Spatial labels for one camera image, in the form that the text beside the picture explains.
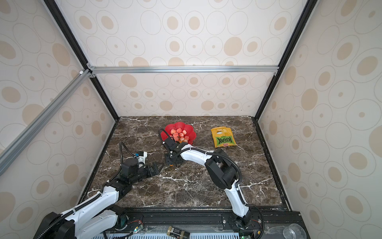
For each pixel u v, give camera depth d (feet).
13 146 1.74
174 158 2.25
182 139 3.41
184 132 3.58
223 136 3.48
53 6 2.21
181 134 3.49
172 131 3.49
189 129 3.59
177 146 2.30
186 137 3.45
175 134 3.48
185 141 3.38
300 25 2.39
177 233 2.22
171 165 3.05
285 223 2.44
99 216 1.87
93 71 3.00
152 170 2.43
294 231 2.33
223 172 1.73
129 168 2.07
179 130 3.57
